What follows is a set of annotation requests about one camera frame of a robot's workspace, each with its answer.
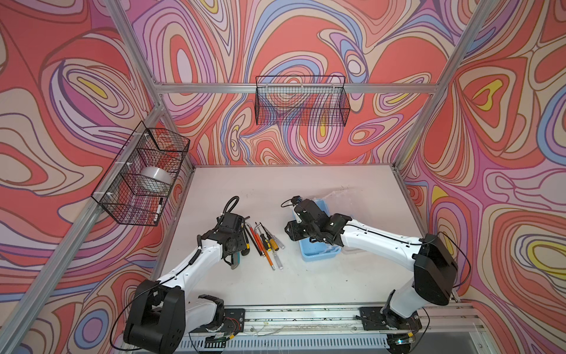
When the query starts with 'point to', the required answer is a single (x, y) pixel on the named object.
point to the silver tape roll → (158, 174)
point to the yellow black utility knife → (245, 252)
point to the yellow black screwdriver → (273, 243)
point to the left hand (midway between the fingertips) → (240, 242)
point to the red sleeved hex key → (256, 240)
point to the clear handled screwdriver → (281, 245)
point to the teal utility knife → (236, 259)
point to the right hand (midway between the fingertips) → (291, 233)
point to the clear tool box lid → (349, 200)
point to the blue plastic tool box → (318, 250)
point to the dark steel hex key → (250, 237)
